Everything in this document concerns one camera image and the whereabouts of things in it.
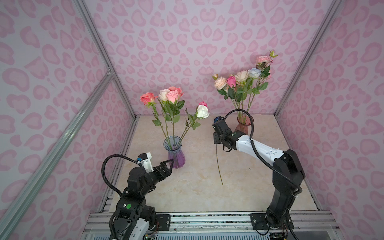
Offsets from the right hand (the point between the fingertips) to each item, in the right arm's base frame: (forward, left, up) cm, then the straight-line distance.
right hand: (219, 134), depth 91 cm
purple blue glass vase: (-10, +27, +4) cm, 29 cm away
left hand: (-22, +26, +7) cm, 35 cm away
